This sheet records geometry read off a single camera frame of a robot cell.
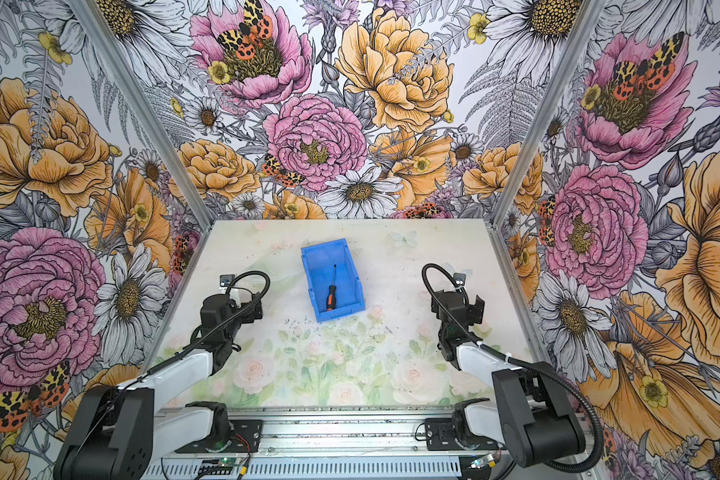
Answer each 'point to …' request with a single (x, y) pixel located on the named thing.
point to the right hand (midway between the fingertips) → (459, 300)
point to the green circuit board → (219, 466)
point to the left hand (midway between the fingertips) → (243, 302)
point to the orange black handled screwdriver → (331, 299)
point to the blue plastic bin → (319, 261)
